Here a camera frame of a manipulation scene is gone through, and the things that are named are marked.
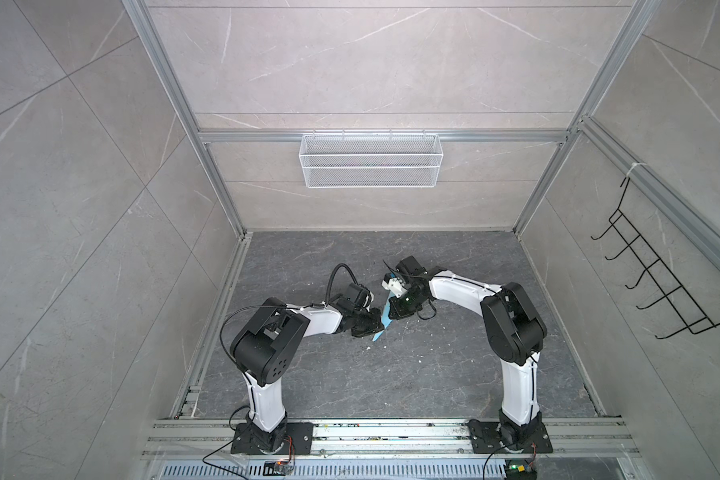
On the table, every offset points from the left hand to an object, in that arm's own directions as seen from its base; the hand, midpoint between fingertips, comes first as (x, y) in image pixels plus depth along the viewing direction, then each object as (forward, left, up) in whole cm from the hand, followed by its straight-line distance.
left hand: (385, 320), depth 93 cm
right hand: (+3, -2, 0) cm, 4 cm away
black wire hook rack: (-12, -61, +30) cm, 70 cm away
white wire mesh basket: (+46, +3, +28) cm, 54 cm away
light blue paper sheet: (+2, 0, 0) cm, 2 cm away
